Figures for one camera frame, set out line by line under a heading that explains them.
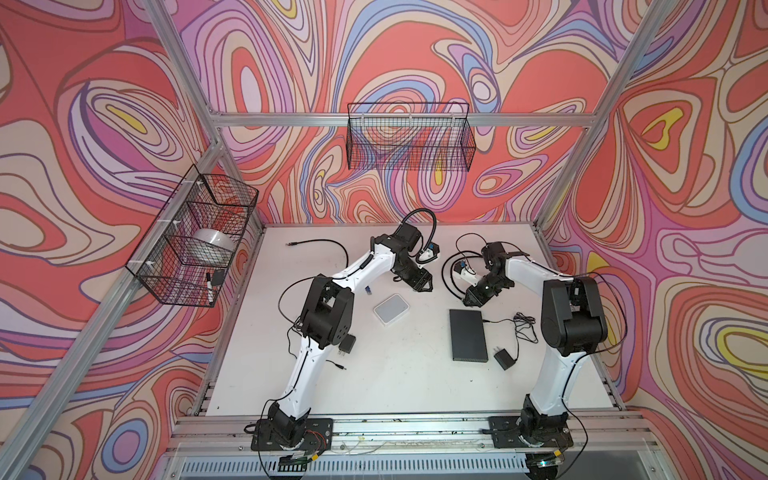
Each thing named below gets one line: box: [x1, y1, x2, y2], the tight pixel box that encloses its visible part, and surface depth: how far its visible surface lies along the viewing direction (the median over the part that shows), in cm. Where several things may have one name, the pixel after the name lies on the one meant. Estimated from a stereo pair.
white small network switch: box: [373, 292, 411, 326], surface depth 97 cm
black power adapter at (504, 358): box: [493, 346, 517, 371], surface depth 86 cm
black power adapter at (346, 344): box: [338, 334, 357, 356], surface depth 88 cm
